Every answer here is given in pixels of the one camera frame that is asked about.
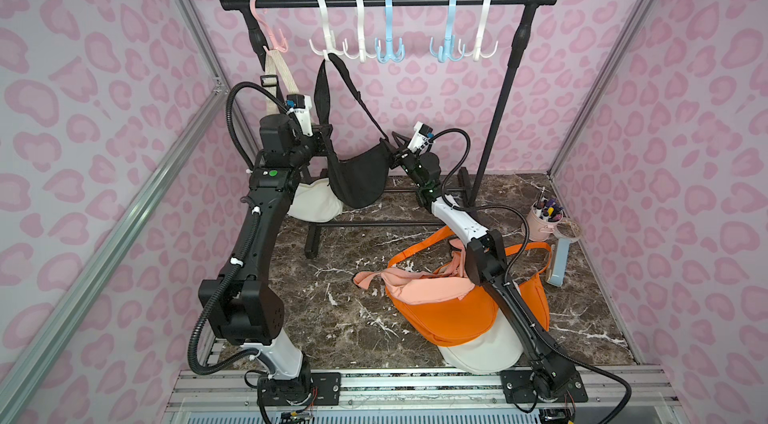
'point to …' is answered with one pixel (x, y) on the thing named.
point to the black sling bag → (357, 181)
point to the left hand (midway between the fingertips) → (334, 122)
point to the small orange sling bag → (445, 325)
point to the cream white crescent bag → (496, 352)
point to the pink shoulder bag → (448, 281)
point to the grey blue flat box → (558, 262)
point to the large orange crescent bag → (534, 290)
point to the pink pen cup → (539, 229)
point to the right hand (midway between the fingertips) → (389, 135)
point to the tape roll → (567, 229)
